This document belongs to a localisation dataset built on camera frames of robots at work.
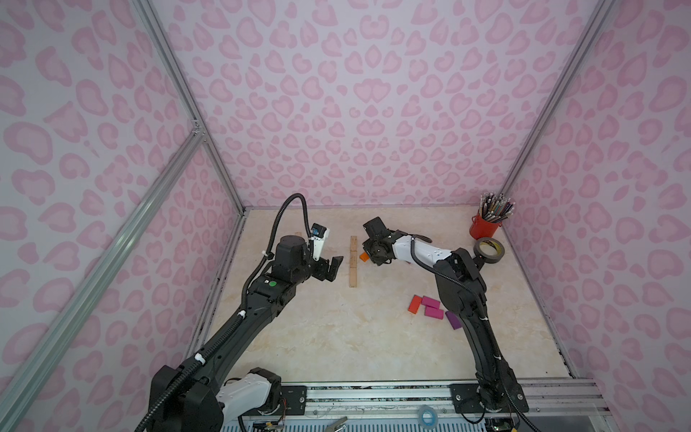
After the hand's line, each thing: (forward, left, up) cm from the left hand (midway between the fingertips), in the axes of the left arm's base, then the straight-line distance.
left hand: (335, 252), depth 79 cm
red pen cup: (+23, -56, -17) cm, 63 cm away
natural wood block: (+18, -5, -21) cm, 28 cm away
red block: (-7, -26, -20) cm, 34 cm away
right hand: (+15, -8, -20) cm, 26 cm away
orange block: (+11, -9, -19) cm, 24 cm away
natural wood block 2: (+11, -5, -20) cm, 24 cm away
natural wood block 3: (+6, -5, -23) cm, 24 cm away
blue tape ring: (-38, -26, -20) cm, 50 cm away
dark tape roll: (+12, -58, -22) cm, 63 cm away
